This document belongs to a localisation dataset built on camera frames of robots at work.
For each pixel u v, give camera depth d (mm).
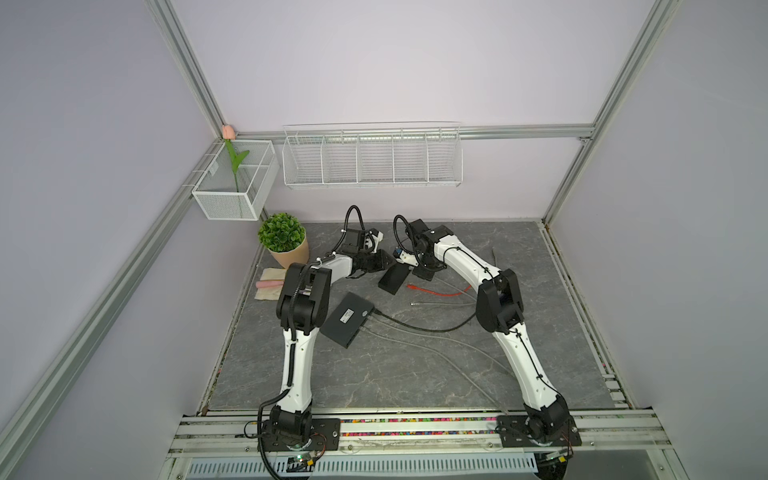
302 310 606
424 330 916
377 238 995
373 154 974
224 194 792
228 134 893
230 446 739
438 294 999
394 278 1052
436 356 866
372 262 957
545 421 643
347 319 916
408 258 946
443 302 976
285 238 966
